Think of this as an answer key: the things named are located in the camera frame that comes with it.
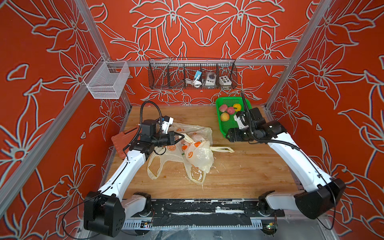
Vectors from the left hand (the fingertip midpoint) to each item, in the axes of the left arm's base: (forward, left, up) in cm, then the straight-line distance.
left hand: (184, 136), depth 74 cm
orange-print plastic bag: (+2, +6, -22) cm, 23 cm away
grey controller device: (+38, -14, +10) cm, 41 cm away
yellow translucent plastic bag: (-9, -8, -6) cm, 13 cm away
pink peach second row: (+37, -31, -17) cm, 52 cm away
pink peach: (+41, -26, -19) cm, 52 cm away
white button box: (+41, -23, +7) cm, 47 cm away
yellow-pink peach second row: (+29, -26, -15) cm, 42 cm away
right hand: (+2, -22, +1) cm, 22 cm away
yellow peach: (+42, -37, -16) cm, 58 cm away
